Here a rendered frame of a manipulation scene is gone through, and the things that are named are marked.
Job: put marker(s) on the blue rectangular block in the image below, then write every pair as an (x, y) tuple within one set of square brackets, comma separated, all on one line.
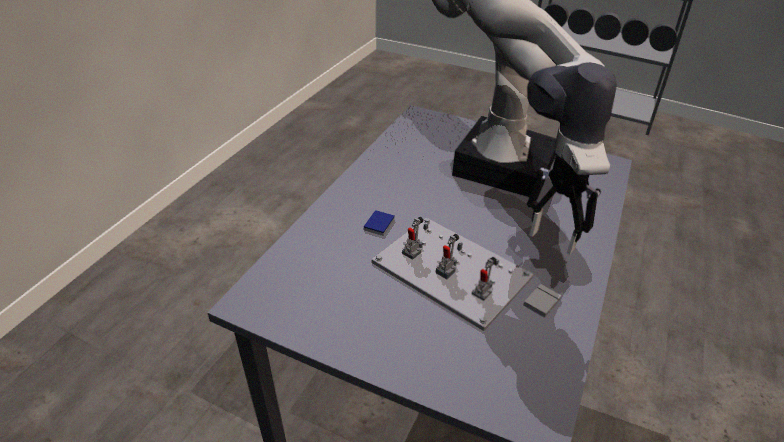
[(379, 222)]

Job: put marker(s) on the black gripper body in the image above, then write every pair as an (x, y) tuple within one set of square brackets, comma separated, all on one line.
[(563, 169)]

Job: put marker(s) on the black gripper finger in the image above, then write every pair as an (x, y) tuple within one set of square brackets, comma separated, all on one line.
[(580, 225), (541, 175)]

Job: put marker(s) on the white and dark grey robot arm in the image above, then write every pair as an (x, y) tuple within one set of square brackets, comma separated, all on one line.
[(580, 97)]

